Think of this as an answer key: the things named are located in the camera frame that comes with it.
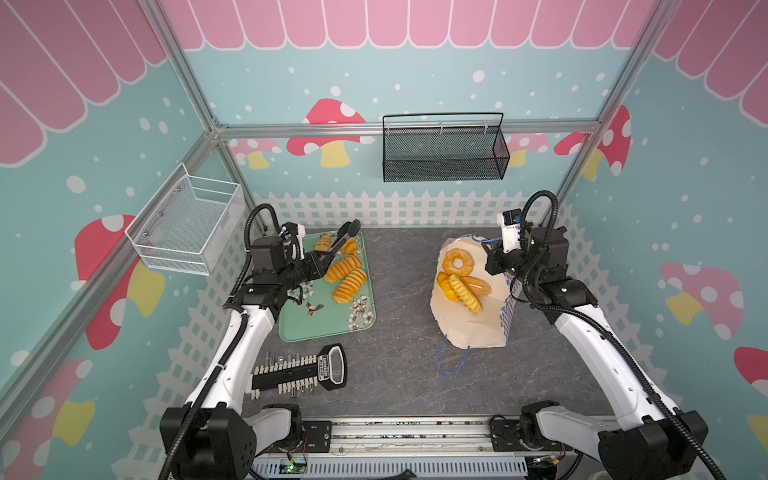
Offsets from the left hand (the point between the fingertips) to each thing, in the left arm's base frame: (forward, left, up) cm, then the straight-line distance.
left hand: (330, 261), depth 78 cm
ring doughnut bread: (+14, -35, -17) cm, 42 cm away
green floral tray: (0, +1, -24) cm, 24 cm away
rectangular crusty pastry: (+2, -38, -17) cm, 42 cm away
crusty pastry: (+3, -1, -21) cm, 21 cm away
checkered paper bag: (-7, -38, -21) cm, 44 cm away
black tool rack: (-22, +11, -25) cm, 35 cm away
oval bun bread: (+6, -44, -20) cm, 49 cm away
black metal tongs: (+10, -3, +1) cm, 10 cm away
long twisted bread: (+13, +2, -21) cm, 24 cm away
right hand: (+2, -39, +7) cm, 40 cm away
